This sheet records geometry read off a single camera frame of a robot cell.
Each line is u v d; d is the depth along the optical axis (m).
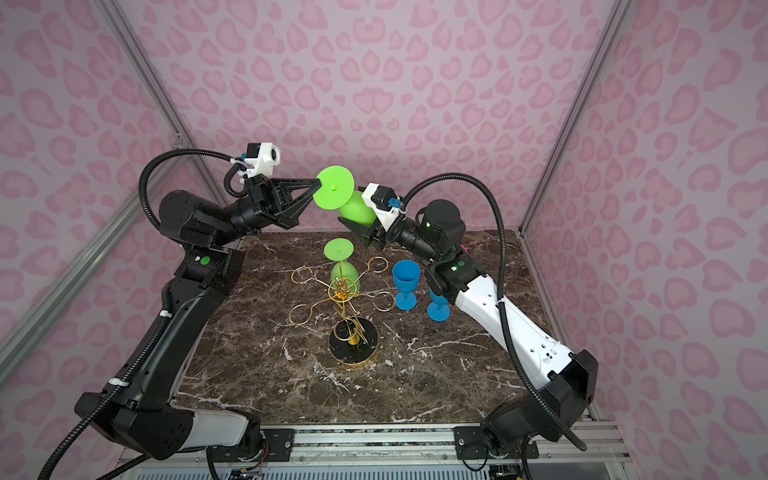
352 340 0.91
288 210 0.47
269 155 0.50
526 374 0.38
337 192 0.48
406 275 0.92
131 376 0.39
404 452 0.72
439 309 0.97
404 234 0.53
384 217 0.51
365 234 0.53
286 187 0.49
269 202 0.47
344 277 0.82
